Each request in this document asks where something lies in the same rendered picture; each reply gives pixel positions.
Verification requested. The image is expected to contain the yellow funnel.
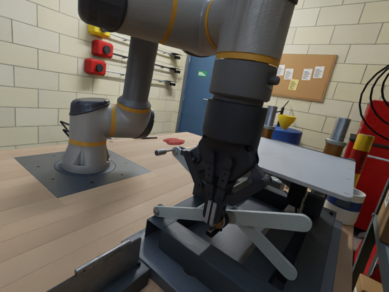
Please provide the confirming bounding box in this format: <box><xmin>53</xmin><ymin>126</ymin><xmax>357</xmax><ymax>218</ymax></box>
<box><xmin>277</xmin><ymin>113</ymin><xmax>297</xmax><ymax>130</ymax></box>

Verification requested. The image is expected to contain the cork notice board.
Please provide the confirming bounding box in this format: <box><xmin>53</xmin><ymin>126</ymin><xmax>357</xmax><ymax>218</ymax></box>
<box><xmin>270</xmin><ymin>53</ymin><xmax>339</xmax><ymax>103</ymax></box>

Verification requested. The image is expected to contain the blue door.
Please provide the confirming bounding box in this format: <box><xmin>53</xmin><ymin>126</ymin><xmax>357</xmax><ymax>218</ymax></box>
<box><xmin>175</xmin><ymin>54</ymin><xmax>218</xmax><ymax>136</ymax></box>

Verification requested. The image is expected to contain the dark grey mounting plate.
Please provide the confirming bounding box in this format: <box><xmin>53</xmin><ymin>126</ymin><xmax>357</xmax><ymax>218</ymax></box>
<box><xmin>13</xmin><ymin>150</ymin><xmax>151</xmax><ymax>199</ymax></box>

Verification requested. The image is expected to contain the black coiled hose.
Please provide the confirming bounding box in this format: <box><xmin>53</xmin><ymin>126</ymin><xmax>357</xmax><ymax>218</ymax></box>
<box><xmin>358</xmin><ymin>64</ymin><xmax>389</xmax><ymax>136</ymax></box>

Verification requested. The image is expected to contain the red wall-mounted tool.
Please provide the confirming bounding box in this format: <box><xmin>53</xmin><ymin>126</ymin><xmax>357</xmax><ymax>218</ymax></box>
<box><xmin>84</xmin><ymin>57</ymin><xmax>177</xmax><ymax>88</ymax></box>
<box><xmin>91</xmin><ymin>39</ymin><xmax>182</xmax><ymax>74</ymax></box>

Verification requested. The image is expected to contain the grey spring damper post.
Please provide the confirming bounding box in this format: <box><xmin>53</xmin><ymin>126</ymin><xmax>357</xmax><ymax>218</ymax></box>
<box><xmin>322</xmin><ymin>117</ymin><xmax>352</xmax><ymax>157</ymax></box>
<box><xmin>262</xmin><ymin>105</ymin><xmax>279</xmax><ymax>139</ymax></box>

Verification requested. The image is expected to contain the white mug blue band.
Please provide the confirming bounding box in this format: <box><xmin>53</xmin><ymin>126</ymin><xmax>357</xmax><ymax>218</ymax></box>
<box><xmin>322</xmin><ymin>186</ymin><xmax>367</xmax><ymax>226</ymax></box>

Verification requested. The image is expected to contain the grey selector lever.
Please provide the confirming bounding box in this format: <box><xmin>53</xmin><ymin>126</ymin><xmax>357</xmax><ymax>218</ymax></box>
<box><xmin>155</xmin><ymin>147</ymin><xmax>181</xmax><ymax>157</ymax></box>

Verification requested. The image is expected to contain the blue drum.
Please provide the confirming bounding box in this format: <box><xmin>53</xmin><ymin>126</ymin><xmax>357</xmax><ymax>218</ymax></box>
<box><xmin>271</xmin><ymin>127</ymin><xmax>303</xmax><ymax>147</ymax></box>

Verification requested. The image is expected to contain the dark grey seat suspension base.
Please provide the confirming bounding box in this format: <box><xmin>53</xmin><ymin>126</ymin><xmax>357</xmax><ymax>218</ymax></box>
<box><xmin>139</xmin><ymin>170</ymin><xmax>344</xmax><ymax>292</ymax></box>

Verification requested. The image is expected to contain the light grey seat top plate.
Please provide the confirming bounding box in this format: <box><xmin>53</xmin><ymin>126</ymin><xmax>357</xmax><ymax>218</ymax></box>
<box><xmin>256</xmin><ymin>136</ymin><xmax>357</xmax><ymax>202</ymax></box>

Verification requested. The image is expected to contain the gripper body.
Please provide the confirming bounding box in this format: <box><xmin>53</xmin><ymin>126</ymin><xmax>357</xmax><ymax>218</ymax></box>
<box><xmin>190</xmin><ymin>98</ymin><xmax>268</xmax><ymax>180</ymax></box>

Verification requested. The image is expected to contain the dark grey metal tray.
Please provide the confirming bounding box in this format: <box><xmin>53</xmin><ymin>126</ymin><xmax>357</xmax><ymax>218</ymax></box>
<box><xmin>45</xmin><ymin>235</ymin><xmax>151</xmax><ymax>292</ymax></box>

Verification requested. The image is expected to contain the black wire frame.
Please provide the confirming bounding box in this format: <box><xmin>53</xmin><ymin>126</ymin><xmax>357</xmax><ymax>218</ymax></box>
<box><xmin>59</xmin><ymin>120</ymin><xmax>72</xmax><ymax>139</ymax></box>

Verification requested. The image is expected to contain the yellow and red cylinder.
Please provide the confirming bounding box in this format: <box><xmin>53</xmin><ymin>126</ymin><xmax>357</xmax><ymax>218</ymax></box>
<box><xmin>349</xmin><ymin>133</ymin><xmax>376</xmax><ymax>189</ymax></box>

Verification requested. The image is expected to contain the grey metal shelf unit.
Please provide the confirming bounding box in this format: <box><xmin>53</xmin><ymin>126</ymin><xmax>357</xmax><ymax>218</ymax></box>
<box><xmin>351</xmin><ymin>177</ymin><xmax>389</xmax><ymax>292</ymax></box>

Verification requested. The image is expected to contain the red tool cabinet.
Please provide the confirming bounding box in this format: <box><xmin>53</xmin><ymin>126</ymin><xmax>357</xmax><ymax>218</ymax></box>
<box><xmin>344</xmin><ymin>99</ymin><xmax>389</xmax><ymax>283</ymax></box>

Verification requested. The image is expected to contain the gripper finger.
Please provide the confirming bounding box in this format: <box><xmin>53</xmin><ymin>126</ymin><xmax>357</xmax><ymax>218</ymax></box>
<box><xmin>181</xmin><ymin>146</ymin><xmax>218</xmax><ymax>224</ymax></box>
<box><xmin>216</xmin><ymin>158</ymin><xmax>272</xmax><ymax>225</ymax></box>

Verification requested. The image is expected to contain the brown cardboard box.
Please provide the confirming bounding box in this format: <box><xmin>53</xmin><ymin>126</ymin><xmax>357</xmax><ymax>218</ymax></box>
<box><xmin>376</xmin><ymin>194</ymin><xmax>389</xmax><ymax>245</ymax></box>
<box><xmin>353</xmin><ymin>273</ymin><xmax>384</xmax><ymax>292</ymax></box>

